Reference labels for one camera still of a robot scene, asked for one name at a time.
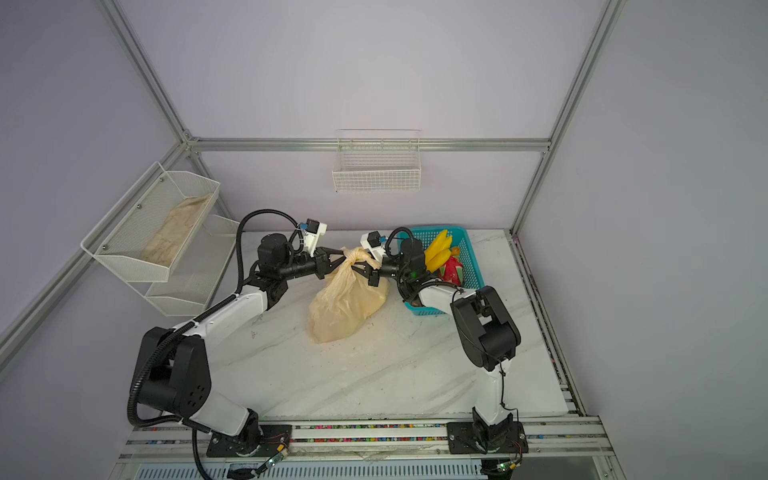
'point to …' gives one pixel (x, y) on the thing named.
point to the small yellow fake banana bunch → (438, 251)
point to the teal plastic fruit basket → (472, 278)
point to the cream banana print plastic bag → (345, 300)
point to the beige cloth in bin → (164, 242)
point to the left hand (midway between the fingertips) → (347, 255)
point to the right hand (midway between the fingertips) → (347, 264)
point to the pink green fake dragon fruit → (452, 271)
